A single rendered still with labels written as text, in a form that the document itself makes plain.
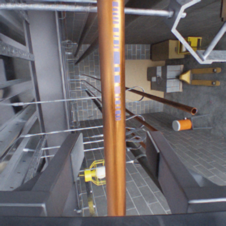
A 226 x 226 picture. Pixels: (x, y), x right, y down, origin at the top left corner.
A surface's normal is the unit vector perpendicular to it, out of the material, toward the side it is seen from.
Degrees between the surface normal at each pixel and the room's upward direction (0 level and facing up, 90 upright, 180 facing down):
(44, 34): 90
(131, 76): 90
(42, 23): 90
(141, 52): 90
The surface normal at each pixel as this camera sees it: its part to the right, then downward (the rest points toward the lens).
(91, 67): 0.26, 0.26
